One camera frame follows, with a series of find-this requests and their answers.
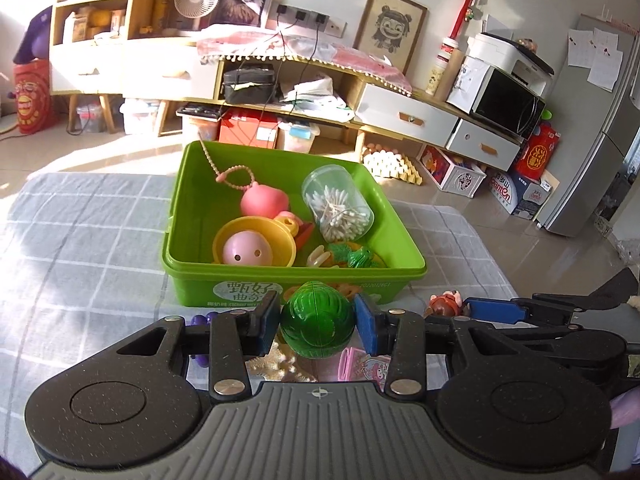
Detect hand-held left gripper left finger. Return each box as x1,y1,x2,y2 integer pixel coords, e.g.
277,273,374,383
107,291,282,403

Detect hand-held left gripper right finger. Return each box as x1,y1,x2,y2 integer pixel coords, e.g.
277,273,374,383
354,294,531,403

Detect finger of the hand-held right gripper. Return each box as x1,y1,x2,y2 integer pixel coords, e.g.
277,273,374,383
462,292,626,327
492,321,629,367

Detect pink cartoon packet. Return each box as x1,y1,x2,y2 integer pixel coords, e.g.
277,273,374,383
337,347,393,385

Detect beige starfish toy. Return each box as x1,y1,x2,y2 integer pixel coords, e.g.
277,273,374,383
245,347,326,386

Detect green round vegetable toy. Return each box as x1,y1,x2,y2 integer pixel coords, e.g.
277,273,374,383
278,280,357,360

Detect brown red toy figure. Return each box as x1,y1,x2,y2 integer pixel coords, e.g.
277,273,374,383
425,290,468,319

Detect purple grapes toy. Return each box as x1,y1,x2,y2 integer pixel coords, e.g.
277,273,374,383
189,311,221,367

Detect pink ball with holes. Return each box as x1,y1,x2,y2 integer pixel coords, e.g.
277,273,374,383
222,232,275,266

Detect yellow plastic bowl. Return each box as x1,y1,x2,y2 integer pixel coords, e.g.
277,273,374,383
212,216,297,268

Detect yellow pink ring toy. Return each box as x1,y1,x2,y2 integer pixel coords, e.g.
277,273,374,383
274,211,303,234

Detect pink toy with bead chain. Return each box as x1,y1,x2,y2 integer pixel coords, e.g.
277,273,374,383
199,137,292,220

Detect clear cotton swab jar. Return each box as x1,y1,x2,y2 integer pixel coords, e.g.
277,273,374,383
301,165,375,244

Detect green plastic box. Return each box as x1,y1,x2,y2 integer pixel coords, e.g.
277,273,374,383
161,139,428,309

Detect person's right forearm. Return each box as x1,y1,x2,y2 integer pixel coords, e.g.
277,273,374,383
611,389,640,431

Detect white carton with red print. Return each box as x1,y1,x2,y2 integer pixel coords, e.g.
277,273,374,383
487,169,525,217

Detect blue and white carton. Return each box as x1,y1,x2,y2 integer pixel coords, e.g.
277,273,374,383
510,175,557,220

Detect white and red gift box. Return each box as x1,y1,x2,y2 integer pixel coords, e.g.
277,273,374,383
417,144,487,196

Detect egg tray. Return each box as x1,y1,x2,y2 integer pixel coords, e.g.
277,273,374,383
362,142,423,186

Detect small white drawer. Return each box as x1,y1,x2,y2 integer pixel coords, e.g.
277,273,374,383
446,120,521,171

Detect grey checked tablecloth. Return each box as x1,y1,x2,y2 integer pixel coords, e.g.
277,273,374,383
0,172,522,461

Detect clear storage box blue contents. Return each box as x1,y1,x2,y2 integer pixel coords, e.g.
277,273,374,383
277,120,321,153

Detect red cardboard box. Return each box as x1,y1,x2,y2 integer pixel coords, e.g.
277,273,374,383
218,107,279,148

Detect silver refrigerator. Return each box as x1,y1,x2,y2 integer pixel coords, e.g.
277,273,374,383
535,14,640,238

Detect black microwave oven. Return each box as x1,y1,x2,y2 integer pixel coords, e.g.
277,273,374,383
447,55,546,141

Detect clear storage box orange contents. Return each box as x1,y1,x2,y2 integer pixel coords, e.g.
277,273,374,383
176,102,223,143

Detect long wooden tv cabinet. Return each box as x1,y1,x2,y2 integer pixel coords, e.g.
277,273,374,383
215,52,523,173

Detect large white drawer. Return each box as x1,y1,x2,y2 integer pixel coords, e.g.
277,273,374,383
356,82,458,136

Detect white paper sheet on microwave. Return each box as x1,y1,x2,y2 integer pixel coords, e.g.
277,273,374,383
446,55,485,113

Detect pile of white papers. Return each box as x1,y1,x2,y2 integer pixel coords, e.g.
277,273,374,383
280,72,351,111

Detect black bag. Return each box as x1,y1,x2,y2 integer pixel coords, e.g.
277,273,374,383
222,65,278,106

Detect clear plastic storage box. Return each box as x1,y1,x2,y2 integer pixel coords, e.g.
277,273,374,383
120,99,161,136

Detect stacked paper cups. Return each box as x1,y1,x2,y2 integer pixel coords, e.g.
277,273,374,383
425,37,461,98

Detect white printer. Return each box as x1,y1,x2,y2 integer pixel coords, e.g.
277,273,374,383
467,32,556,92

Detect small clear plastic box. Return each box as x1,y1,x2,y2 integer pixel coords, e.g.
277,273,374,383
75,104,106,133

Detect white cabinet drawer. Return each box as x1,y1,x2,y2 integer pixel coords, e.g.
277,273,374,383
50,45,126,93
122,42,221,98

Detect white paper note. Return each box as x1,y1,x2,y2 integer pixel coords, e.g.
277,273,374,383
587,30,624,92
567,29,596,68

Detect pink fringed cloth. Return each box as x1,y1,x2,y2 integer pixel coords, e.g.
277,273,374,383
196,30,415,97

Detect framed cartoon drawing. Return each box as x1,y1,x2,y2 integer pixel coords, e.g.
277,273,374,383
352,0,429,76

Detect red printed bucket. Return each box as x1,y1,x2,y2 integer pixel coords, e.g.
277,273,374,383
12,57,58,135

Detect tall wooden shelf cabinet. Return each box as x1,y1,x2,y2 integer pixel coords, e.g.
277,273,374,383
47,0,223,138

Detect small cardboard box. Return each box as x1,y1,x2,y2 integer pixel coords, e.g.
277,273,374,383
62,10,91,43

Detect purple cloth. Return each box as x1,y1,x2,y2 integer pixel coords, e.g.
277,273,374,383
12,7,53,66

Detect black power cable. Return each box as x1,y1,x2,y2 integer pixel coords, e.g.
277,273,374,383
297,12,323,88
242,7,287,131

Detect white wall socket panel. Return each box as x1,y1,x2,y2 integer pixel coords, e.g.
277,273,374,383
276,4,347,37

